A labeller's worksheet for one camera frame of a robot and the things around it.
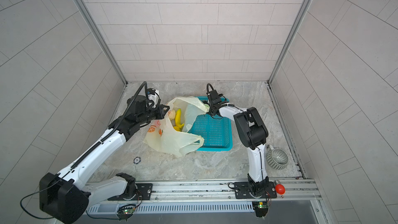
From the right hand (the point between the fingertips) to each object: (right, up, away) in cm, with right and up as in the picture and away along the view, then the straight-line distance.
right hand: (200, 108), depth 99 cm
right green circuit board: (+28, -41, -31) cm, 59 cm away
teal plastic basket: (+10, -14, -8) cm, 19 cm away
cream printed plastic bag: (-17, -11, -27) cm, 34 cm away
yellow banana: (-12, -9, -11) cm, 19 cm away
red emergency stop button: (+38, -34, -29) cm, 59 cm away
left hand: (-13, +3, -23) cm, 27 cm away
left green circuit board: (-30, -40, -35) cm, 61 cm away
